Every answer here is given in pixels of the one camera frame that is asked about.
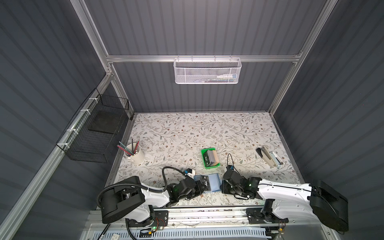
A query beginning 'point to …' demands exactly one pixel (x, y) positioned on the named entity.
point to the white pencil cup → (138, 156)
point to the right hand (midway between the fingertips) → (220, 189)
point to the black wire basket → (90, 137)
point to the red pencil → (136, 146)
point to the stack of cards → (211, 158)
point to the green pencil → (125, 147)
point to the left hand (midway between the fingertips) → (209, 188)
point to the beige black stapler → (264, 152)
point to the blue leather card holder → (214, 180)
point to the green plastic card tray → (204, 150)
